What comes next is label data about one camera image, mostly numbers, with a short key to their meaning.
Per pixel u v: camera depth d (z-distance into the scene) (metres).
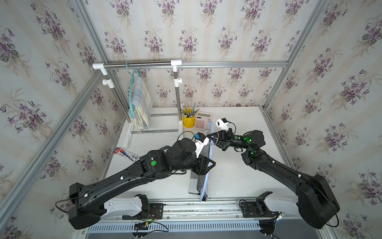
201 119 1.10
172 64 0.71
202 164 0.51
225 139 0.60
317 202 0.40
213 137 0.64
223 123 0.67
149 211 0.66
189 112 1.04
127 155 0.93
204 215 0.73
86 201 0.38
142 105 0.84
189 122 1.03
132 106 0.76
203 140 0.55
